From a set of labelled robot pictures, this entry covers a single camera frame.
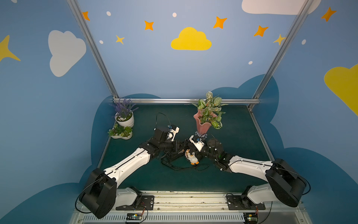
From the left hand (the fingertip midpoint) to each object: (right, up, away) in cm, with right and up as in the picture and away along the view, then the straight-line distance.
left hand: (184, 143), depth 80 cm
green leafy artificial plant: (+16, +20, +3) cm, 26 cm away
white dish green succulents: (-46, +5, +16) cm, 49 cm away
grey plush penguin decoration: (+5, -10, +4) cm, 12 cm away
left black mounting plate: (-20, -32, -6) cm, 38 cm away
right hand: (+5, 0, +4) cm, 6 cm away
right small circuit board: (+35, -38, -8) cm, 52 cm away
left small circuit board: (-27, -37, -8) cm, 46 cm away
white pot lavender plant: (-43, +17, +18) cm, 49 cm away
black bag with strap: (-5, -12, +8) cm, 16 cm away
